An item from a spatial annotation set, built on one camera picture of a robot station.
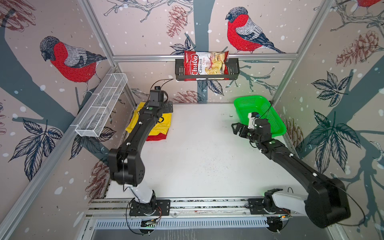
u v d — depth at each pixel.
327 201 0.40
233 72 0.93
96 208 0.75
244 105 1.10
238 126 0.76
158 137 0.98
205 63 0.88
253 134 0.70
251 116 0.76
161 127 1.01
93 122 0.71
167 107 0.79
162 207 0.73
